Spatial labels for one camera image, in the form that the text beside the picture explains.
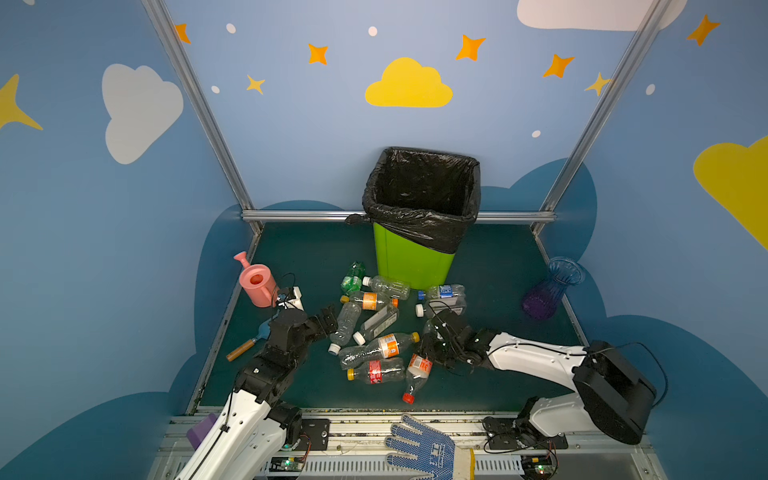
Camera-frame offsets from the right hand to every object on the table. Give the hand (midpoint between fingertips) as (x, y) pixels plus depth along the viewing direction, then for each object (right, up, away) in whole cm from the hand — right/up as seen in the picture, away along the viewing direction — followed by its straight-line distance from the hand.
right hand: (419, 350), depth 85 cm
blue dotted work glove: (+3, -22, -14) cm, 26 cm away
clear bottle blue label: (+9, +15, +13) cm, 22 cm away
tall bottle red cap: (-1, -5, -5) cm, 7 cm away
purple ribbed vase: (+43, +12, +13) cm, 47 cm away
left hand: (-26, +13, -8) cm, 30 cm away
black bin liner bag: (+5, +47, +13) cm, 49 cm away
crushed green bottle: (-21, +18, +16) cm, 32 cm away
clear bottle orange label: (-10, +1, -1) cm, 10 cm away
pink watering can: (-50, +19, +6) cm, 53 cm away
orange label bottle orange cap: (-14, +13, +8) cm, 21 cm away
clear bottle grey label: (+6, +11, +10) cm, 16 cm away
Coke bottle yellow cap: (-12, -4, -7) cm, 14 cm away
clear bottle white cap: (-6, +16, +13) cm, 22 cm away
